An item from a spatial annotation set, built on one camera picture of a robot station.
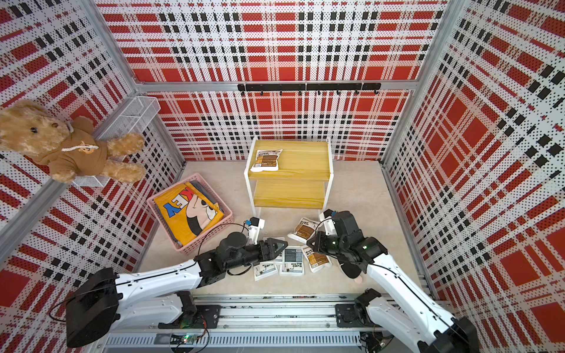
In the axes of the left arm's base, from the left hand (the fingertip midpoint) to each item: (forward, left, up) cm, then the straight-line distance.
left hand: (286, 245), depth 76 cm
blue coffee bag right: (-1, -2, -14) cm, 14 cm away
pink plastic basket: (+18, +26, -8) cm, 32 cm away
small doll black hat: (-6, -23, -8) cm, 25 cm away
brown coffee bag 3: (-1, -11, -12) cm, 17 cm away
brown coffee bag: (+21, +6, +21) cm, 30 cm away
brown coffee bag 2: (+6, -7, -1) cm, 9 cm away
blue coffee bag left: (-4, +9, -14) cm, 17 cm away
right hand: (+1, -9, +1) cm, 9 cm away
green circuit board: (-26, +31, -12) cm, 42 cm away
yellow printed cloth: (+18, +42, -6) cm, 46 cm away
